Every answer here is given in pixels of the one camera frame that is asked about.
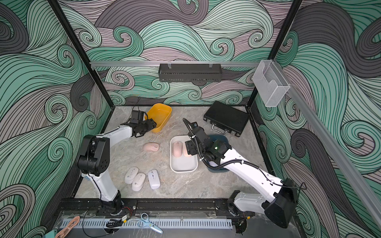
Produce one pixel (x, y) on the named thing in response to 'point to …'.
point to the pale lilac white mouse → (154, 179)
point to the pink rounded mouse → (177, 148)
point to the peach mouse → (185, 150)
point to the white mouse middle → (138, 182)
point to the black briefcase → (224, 118)
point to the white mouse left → (131, 174)
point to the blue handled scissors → (146, 222)
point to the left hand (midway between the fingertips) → (152, 123)
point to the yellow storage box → (160, 113)
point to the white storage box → (182, 164)
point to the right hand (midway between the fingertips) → (192, 143)
